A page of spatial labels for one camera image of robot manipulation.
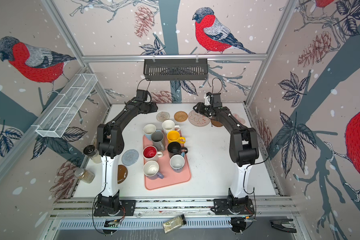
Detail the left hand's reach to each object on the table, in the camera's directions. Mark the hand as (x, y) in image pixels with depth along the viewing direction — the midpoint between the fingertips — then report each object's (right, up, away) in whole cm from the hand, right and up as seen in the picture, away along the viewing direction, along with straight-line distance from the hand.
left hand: (154, 106), depth 102 cm
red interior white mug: (0, -30, -11) cm, 32 cm away
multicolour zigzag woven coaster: (+4, -7, +12) cm, 15 cm away
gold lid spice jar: (-32, -38, -24) cm, 55 cm away
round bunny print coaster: (+31, -9, +9) cm, 33 cm away
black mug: (+15, -26, -12) cm, 33 cm away
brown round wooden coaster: (+45, -12, +8) cm, 47 cm away
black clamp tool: (+67, -57, -34) cm, 94 cm away
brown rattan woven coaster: (+18, -7, +10) cm, 22 cm away
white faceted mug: (+10, -13, -4) cm, 17 cm away
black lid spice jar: (-33, -26, -18) cm, 46 cm away
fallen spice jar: (+16, -55, -36) cm, 68 cm away
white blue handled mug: (+16, -34, -16) cm, 41 cm away
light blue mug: (-3, -16, -6) cm, 17 cm away
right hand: (+27, -3, -5) cm, 28 cm away
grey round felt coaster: (-14, -33, -10) cm, 37 cm away
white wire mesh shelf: (-42, -2, -24) cm, 49 cm away
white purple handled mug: (+1, -38, -17) cm, 41 cm away
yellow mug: (+14, -20, -5) cm, 25 cm away
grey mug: (+4, -21, -10) cm, 23 cm away
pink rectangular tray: (+13, -42, -18) cm, 48 cm away
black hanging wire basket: (+14, +27, +5) cm, 31 cm away
